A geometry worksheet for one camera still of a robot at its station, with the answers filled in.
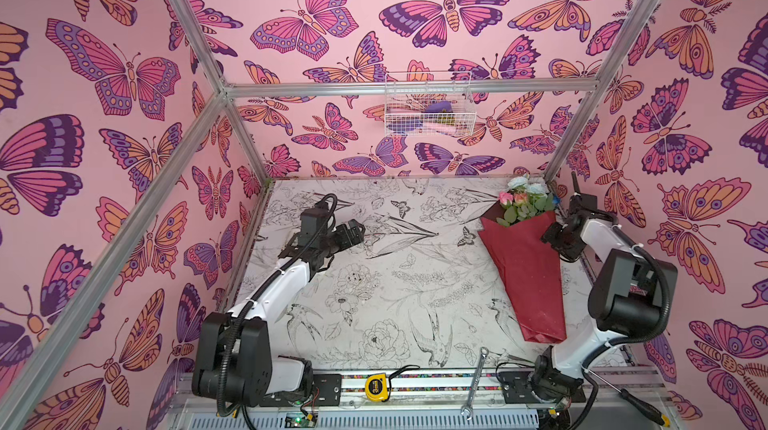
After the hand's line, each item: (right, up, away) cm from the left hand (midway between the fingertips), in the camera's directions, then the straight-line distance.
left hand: (355, 228), depth 87 cm
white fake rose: (+61, +9, +22) cm, 66 cm away
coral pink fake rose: (+58, +10, +22) cm, 63 cm away
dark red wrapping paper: (+53, -14, +5) cm, 55 cm away
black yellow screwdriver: (+68, -39, -17) cm, 81 cm away
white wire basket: (+22, +35, +6) cm, 42 cm away
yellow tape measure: (+7, -38, -14) cm, 41 cm away
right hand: (+62, -4, +6) cm, 62 cm away
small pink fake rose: (+52, +10, +23) cm, 58 cm away
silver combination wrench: (+29, -42, -16) cm, 53 cm away
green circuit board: (-12, -45, -15) cm, 49 cm away
